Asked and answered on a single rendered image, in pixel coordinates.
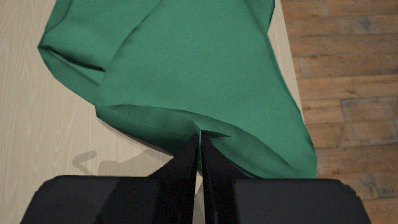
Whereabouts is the green cloth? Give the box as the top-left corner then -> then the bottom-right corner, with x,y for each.
37,0 -> 317,179

